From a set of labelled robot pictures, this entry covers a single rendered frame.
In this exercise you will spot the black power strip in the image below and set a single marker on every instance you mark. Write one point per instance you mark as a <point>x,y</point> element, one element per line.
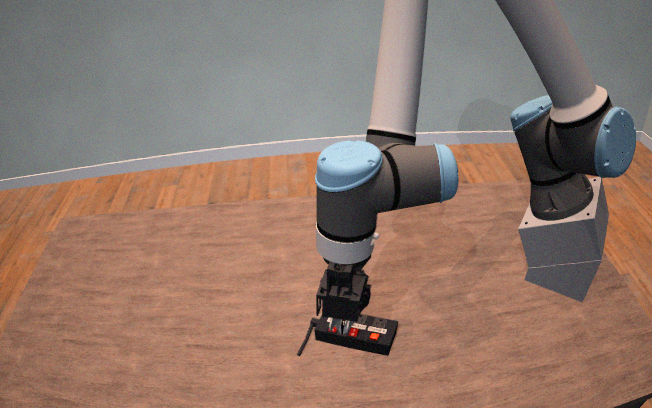
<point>370,334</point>

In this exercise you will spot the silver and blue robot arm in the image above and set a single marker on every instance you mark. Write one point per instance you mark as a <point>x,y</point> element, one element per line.
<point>354,182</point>

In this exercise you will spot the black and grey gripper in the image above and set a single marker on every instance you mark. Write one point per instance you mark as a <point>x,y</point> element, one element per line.
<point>343,304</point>

